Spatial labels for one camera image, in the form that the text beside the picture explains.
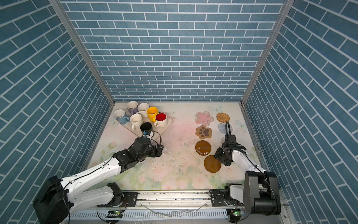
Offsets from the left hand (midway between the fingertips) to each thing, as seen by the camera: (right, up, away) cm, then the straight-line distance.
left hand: (160, 147), depth 82 cm
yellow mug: (-11, +22, +23) cm, 34 cm away
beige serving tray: (-6, +8, +19) cm, 22 cm away
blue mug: (-35, +19, +21) cm, 45 cm away
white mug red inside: (-3, +16, +19) cm, 25 cm away
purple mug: (-29, +26, +29) cm, 48 cm away
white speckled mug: (-19, +25, +27) cm, 41 cm away
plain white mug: (-20, +15, +15) cm, 29 cm away
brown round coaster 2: (+32, -12, +4) cm, 34 cm away
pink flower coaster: (+30, +17, +28) cm, 44 cm away
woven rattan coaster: (+45, +17, +29) cm, 56 cm away
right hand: (+36, -8, +6) cm, 37 cm away
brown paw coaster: (+28, +7, +19) cm, 35 cm away
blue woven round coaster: (+43, +10, +23) cm, 49 cm away
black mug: (-11, +11, +9) cm, 18 cm away
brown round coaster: (+27, -3, +11) cm, 29 cm away
